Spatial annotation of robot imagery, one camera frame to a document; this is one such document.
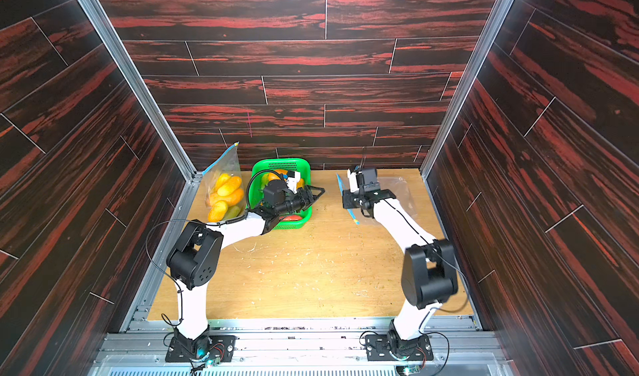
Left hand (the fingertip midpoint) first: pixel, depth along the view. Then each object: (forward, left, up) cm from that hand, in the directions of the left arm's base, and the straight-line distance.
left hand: (325, 195), depth 88 cm
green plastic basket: (+12, +30, -14) cm, 35 cm away
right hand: (+3, -11, -4) cm, 12 cm away
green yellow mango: (+1, +38, -13) cm, 40 cm away
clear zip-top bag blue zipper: (+5, +39, -5) cm, 40 cm away
